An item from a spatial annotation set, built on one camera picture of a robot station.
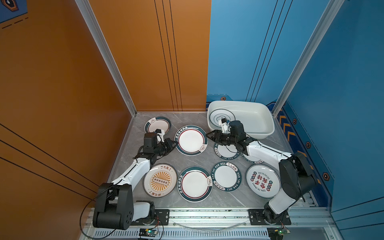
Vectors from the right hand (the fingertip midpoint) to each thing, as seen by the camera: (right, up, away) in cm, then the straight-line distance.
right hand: (206, 137), depth 85 cm
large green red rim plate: (-8, -2, +2) cm, 9 cm away
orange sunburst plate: (-27, -25, 0) cm, 37 cm away
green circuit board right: (+32, -45, -15) cm, 57 cm away
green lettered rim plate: (+10, -7, -8) cm, 14 cm away
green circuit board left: (-29, -45, -14) cm, 55 cm away
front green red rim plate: (-7, -26, -3) cm, 27 cm away
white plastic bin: (+41, +14, +32) cm, 54 cm away
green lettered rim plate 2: (+12, -23, +2) cm, 26 cm away
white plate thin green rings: (+11, +15, +31) cm, 36 cm away
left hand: (-16, -2, 0) cm, 16 cm away
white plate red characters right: (+33, -25, -1) cm, 41 cm away
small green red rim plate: (-36, +9, +27) cm, 46 cm away
